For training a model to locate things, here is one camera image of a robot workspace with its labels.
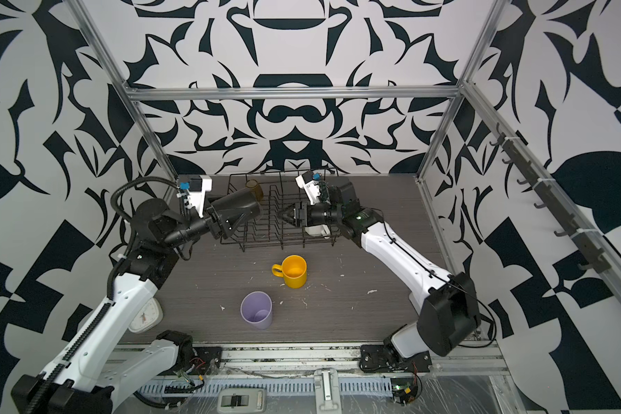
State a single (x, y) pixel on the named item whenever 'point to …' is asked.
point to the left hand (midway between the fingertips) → (242, 198)
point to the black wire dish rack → (273, 230)
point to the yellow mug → (293, 269)
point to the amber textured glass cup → (256, 187)
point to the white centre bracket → (327, 391)
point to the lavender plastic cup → (256, 308)
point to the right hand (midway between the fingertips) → (283, 214)
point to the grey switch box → (241, 400)
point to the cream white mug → (318, 230)
